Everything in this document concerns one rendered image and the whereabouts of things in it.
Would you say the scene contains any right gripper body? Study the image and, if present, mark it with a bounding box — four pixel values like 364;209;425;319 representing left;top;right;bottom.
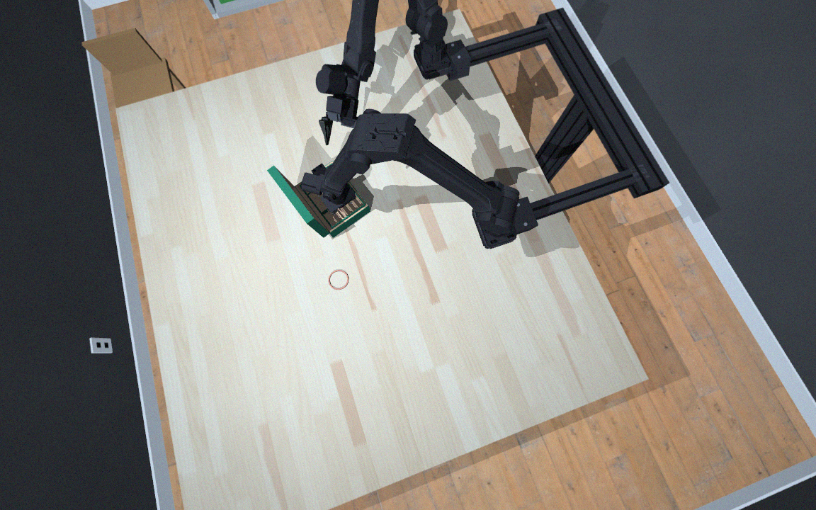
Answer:
322;97;358;128

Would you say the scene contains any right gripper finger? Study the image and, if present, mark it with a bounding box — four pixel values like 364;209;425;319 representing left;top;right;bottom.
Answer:
319;119;333;145

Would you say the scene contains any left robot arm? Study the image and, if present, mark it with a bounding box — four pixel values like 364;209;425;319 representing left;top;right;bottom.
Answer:
301;109;519;247

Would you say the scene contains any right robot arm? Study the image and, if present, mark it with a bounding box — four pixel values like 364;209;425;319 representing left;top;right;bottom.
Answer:
316;0;450;122

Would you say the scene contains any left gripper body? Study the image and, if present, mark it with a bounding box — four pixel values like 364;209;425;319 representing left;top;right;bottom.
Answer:
320;184;356;213

